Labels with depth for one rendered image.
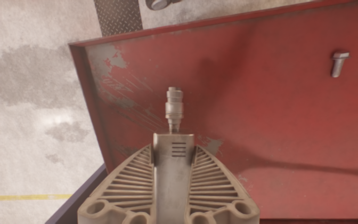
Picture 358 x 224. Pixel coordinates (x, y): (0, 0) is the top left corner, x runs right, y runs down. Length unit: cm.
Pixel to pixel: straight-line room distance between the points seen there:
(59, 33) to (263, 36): 148
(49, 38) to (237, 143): 159
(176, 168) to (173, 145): 3
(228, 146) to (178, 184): 16
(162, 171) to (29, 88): 176
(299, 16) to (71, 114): 162
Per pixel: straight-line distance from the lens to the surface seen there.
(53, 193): 239
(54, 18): 161
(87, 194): 96
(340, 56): 34
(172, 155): 16
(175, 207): 20
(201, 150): 17
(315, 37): 33
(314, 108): 35
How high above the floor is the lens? 111
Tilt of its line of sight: 73 degrees down
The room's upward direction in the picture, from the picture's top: 162 degrees counter-clockwise
